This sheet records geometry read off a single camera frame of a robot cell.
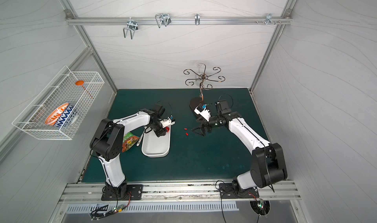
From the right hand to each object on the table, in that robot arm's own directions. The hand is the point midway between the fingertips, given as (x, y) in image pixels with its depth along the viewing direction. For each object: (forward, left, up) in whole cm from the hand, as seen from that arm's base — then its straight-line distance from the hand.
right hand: (196, 124), depth 82 cm
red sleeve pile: (+2, +19, -10) cm, 21 cm away
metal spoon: (-3, +36, -15) cm, 39 cm away
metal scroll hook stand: (+23, -3, +15) cm, 27 cm away
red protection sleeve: (+2, +6, -16) cm, 17 cm away
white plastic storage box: (-9, +25, -12) cm, 30 cm away
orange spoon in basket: (+12, +64, +19) cm, 67 cm away
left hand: (+1, +22, -14) cm, 26 cm away
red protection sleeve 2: (+5, +8, -15) cm, 18 cm away
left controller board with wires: (-42, +47, -15) cm, 65 cm away
